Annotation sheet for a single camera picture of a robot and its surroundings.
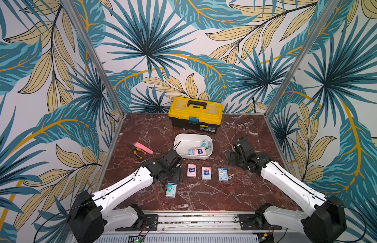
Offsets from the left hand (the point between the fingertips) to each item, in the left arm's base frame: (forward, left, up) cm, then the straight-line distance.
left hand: (175, 177), depth 79 cm
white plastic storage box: (+25, -10, -9) cm, 28 cm away
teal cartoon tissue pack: (-4, +2, -7) cm, 9 cm away
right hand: (+10, -31, +3) cm, 33 cm away
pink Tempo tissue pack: (+7, -9, -6) cm, 13 cm away
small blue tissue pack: (+19, -8, -6) cm, 21 cm away
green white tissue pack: (+24, -17, -4) cm, 30 cm away
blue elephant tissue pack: (+5, -27, -7) cm, 28 cm away
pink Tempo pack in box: (+18, -14, -3) cm, 23 cm away
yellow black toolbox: (+39, -11, +7) cm, 41 cm away
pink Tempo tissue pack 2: (+5, -18, -7) cm, 20 cm away
